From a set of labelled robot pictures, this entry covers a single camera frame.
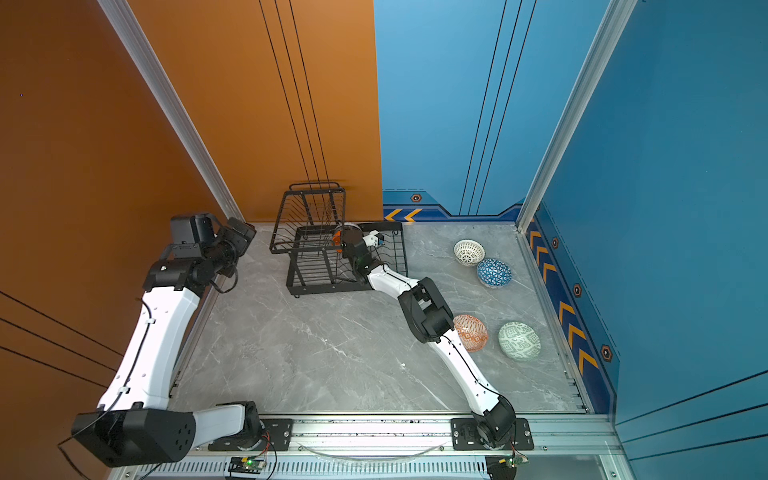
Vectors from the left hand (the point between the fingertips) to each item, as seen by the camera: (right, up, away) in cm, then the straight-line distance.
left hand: (248, 232), depth 75 cm
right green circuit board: (+66, -54, -5) cm, 85 cm away
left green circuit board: (+1, -56, -4) cm, 56 cm away
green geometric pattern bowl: (+74, -31, +13) cm, 81 cm away
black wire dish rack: (+6, +4, +35) cm, 35 cm away
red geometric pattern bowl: (+60, -29, +15) cm, 68 cm away
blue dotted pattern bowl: (+71, -12, +28) cm, 77 cm away
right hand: (+17, +4, +27) cm, 32 cm away
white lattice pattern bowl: (+64, -5, +34) cm, 73 cm away
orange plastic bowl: (+17, -1, +27) cm, 32 cm away
